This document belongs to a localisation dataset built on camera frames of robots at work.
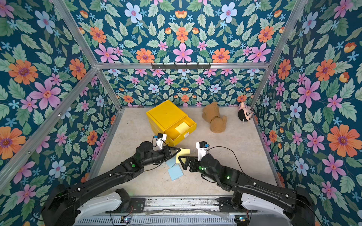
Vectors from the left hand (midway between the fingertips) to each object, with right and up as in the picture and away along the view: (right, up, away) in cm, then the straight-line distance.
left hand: (181, 151), depth 71 cm
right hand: (+1, -4, -1) cm, 4 cm away
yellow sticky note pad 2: (+1, -1, +2) cm, 3 cm away
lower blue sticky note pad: (-5, -17, +15) cm, 23 cm away
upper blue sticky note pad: (-5, -5, -1) cm, 7 cm away
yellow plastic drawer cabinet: (-8, +16, +13) cm, 23 cm away
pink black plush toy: (+45, +21, +33) cm, 60 cm away
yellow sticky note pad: (-1, +11, +16) cm, 19 cm away
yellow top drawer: (-5, +6, +6) cm, 10 cm away
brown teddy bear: (+19, +20, +30) cm, 41 cm away
